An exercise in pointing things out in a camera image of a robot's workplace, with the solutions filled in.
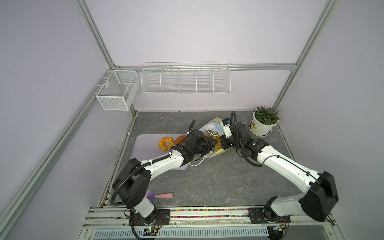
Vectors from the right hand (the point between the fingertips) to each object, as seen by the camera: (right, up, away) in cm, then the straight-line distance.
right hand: (221, 137), depth 81 cm
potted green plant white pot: (+29, +10, +12) cm, 33 cm away
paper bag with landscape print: (-3, +5, 0) cm, 6 cm away
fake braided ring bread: (-37, -6, +18) cm, 41 cm away
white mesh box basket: (-66, +28, +16) cm, 73 cm away
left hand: (-1, -4, 0) cm, 4 cm away
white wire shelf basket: (-21, +38, +17) cm, 46 cm away
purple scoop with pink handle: (-39, -31, -1) cm, 50 cm away
